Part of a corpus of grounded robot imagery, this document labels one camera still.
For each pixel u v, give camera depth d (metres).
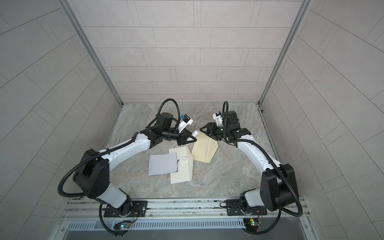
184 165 0.85
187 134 0.71
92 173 0.43
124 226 0.64
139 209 0.71
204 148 0.92
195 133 0.74
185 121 0.69
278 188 0.40
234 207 0.71
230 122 0.63
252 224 0.68
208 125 0.73
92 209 0.72
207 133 0.72
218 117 0.76
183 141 0.69
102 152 0.46
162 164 0.86
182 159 0.87
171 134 0.68
